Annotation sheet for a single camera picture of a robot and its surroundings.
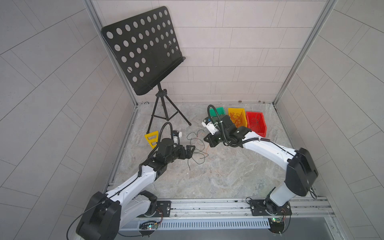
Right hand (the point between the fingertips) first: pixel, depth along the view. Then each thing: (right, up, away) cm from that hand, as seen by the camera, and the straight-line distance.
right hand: (204, 139), depth 81 cm
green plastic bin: (+12, +16, +23) cm, 31 cm away
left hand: (-7, -4, +1) cm, 8 cm away
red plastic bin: (+35, +9, +18) cm, 40 cm away
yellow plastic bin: (+24, +16, +26) cm, 39 cm away
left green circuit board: (-23, -36, -16) cm, 46 cm away
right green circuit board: (+34, -36, -12) cm, 51 cm away
